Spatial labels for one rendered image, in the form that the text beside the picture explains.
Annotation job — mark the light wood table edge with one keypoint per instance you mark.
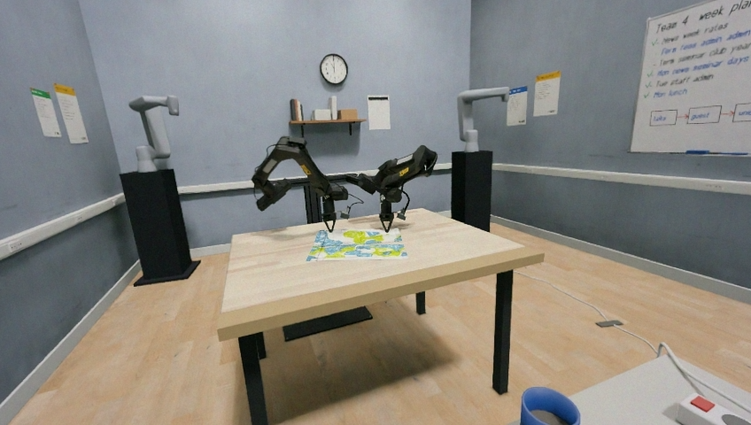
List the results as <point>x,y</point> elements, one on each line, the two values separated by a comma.
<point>259,318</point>

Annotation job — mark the white floral patterned shorts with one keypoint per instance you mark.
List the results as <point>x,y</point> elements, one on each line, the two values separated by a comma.
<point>352,244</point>

